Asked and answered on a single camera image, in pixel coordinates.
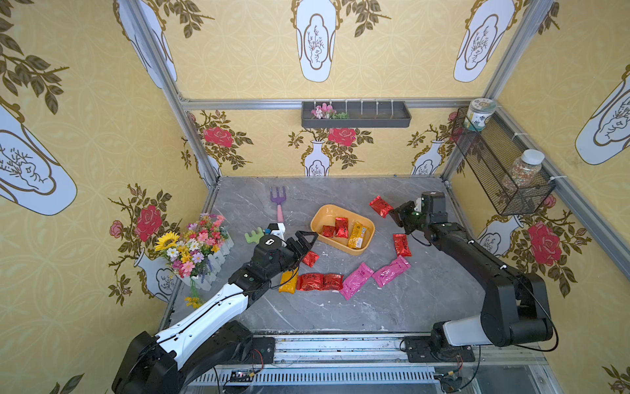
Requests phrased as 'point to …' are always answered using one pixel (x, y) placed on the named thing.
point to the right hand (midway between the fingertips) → (394, 206)
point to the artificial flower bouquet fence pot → (197, 252)
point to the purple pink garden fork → (279, 200)
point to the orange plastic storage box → (322, 222)
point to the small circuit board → (243, 376)
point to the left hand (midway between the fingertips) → (307, 239)
